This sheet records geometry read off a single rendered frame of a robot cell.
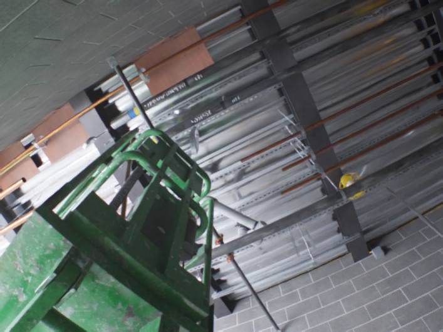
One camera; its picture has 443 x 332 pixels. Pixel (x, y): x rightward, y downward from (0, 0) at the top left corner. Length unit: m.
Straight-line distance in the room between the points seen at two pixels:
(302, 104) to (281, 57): 0.46
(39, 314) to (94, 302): 0.19
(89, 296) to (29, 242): 0.24
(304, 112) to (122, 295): 2.29
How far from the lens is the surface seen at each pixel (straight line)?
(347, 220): 3.37
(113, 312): 1.00
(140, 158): 1.40
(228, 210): 2.65
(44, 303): 0.87
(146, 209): 1.08
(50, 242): 0.90
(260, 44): 2.33
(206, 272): 1.31
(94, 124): 2.96
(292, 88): 2.73
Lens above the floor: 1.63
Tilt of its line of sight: 70 degrees up
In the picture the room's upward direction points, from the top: straight up
